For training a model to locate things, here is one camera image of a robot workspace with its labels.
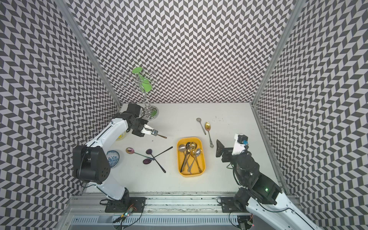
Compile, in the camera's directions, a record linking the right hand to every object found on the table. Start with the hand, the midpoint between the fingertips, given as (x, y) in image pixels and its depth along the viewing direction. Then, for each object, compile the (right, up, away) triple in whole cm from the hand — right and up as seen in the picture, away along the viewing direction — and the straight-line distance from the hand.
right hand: (226, 143), depth 68 cm
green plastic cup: (-47, +35, +28) cm, 65 cm away
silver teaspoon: (-22, -7, +21) cm, 32 cm away
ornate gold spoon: (-15, -11, +22) cm, 29 cm away
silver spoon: (-12, -9, +21) cm, 26 cm away
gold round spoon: (-15, -6, +26) cm, 31 cm away
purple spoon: (-44, -10, +23) cm, 51 cm away
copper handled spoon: (-36, 0, +23) cm, 43 cm away
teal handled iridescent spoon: (-56, -9, +23) cm, 61 cm away
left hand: (-46, +6, +22) cm, 51 cm away
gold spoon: (-5, +6, +35) cm, 36 cm away
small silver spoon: (-10, +10, +42) cm, 44 cm away
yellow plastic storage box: (-11, -15, +21) cm, 28 cm away
